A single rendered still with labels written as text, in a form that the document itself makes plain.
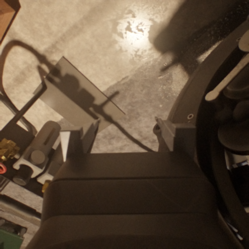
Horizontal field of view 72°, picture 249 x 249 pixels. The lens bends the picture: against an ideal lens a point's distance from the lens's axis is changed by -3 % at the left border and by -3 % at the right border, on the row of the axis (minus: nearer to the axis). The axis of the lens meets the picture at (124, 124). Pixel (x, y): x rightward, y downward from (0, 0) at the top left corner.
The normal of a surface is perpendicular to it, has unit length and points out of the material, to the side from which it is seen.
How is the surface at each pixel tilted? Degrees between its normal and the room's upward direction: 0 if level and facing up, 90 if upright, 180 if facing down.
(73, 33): 0
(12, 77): 0
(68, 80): 0
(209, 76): 90
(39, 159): 90
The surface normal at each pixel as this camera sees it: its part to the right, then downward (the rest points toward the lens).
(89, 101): -0.11, 0.64
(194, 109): -0.68, -0.61
